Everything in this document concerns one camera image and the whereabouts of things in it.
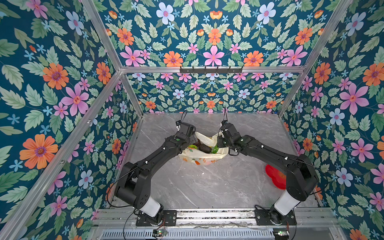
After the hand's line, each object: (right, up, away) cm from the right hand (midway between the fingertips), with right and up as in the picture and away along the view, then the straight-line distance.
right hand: (219, 138), depth 88 cm
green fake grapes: (-2, -8, +5) cm, 9 cm away
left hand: (-16, +3, -1) cm, 16 cm away
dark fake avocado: (-8, -7, +5) cm, 12 cm away
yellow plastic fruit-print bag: (-14, -12, 0) cm, 18 cm away
